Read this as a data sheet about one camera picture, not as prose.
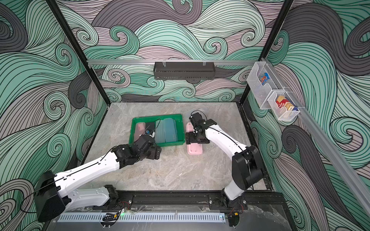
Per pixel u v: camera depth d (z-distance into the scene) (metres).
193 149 0.81
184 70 0.95
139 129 1.01
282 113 0.63
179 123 1.07
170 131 1.01
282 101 0.66
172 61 0.94
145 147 0.59
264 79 0.83
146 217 0.70
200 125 0.62
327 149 0.49
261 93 0.83
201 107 1.18
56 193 0.39
